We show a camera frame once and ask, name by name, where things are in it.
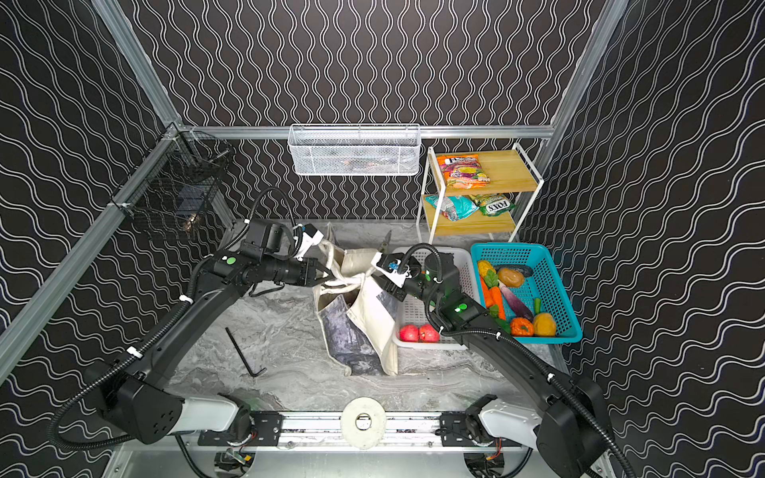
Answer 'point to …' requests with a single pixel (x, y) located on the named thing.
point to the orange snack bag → (463, 171)
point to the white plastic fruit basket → (415, 311)
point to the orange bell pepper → (522, 327)
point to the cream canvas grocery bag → (360, 315)
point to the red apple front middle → (427, 334)
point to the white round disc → (356, 437)
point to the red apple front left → (409, 333)
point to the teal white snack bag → (454, 207)
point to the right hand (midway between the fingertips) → (380, 260)
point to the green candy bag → (493, 204)
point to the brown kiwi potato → (510, 277)
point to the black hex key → (258, 372)
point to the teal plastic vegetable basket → (547, 284)
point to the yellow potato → (544, 325)
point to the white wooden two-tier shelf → (476, 191)
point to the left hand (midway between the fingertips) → (338, 275)
